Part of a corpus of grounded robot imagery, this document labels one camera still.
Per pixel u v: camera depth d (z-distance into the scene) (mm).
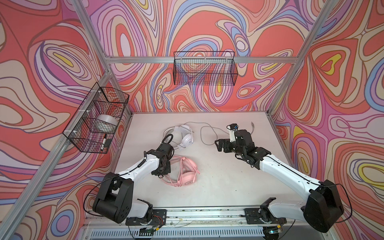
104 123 704
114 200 418
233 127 717
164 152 689
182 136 1046
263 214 655
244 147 607
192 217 750
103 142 722
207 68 955
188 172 795
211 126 1111
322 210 396
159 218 724
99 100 803
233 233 767
